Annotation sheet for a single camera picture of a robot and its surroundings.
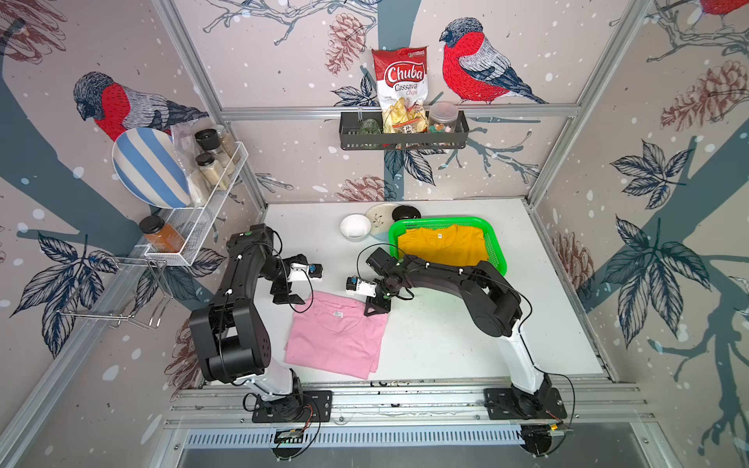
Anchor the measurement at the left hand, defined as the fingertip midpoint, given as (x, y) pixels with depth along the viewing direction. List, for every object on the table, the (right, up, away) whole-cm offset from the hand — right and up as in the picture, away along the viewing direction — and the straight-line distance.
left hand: (303, 273), depth 85 cm
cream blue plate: (+23, +17, +31) cm, 42 cm away
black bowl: (+32, +20, +26) cm, 46 cm away
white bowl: (+13, +14, +25) cm, 31 cm away
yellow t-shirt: (+49, +7, +18) cm, 53 cm away
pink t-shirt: (+8, -18, +1) cm, 20 cm away
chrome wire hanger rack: (-23, +5, -25) cm, 35 cm away
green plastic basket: (+61, +4, +9) cm, 62 cm away
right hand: (+19, -12, +7) cm, 24 cm away
